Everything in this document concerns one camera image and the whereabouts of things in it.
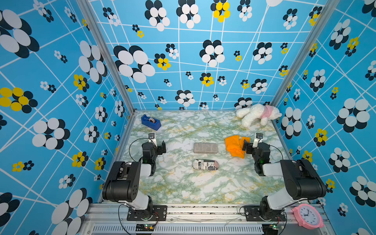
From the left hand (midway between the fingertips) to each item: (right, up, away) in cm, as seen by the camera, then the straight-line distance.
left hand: (157, 140), depth 94 cm
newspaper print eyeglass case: (+31, -14, -7) cm, 34 cm away
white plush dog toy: (+74, +19, +13) cm, 78 cm away
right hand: (+63, 0, 0) cm, 63 cm away
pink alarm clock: (+80, -35, -23) cm, 90 cm away
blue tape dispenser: (-7, +12, +11) cm, 18 cm away
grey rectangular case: (+32, -5, +1) cm, 32 cm away
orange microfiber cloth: (+51, -3, +2) cm, 51 cm away
